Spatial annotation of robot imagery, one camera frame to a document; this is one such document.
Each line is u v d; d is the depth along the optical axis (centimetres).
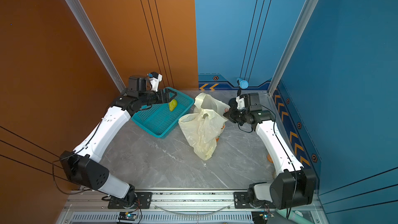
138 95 59
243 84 88
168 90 68
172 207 72
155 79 68
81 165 41
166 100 68
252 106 60
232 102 76
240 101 74
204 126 76
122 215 72
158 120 103
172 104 106
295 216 67
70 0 74
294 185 38
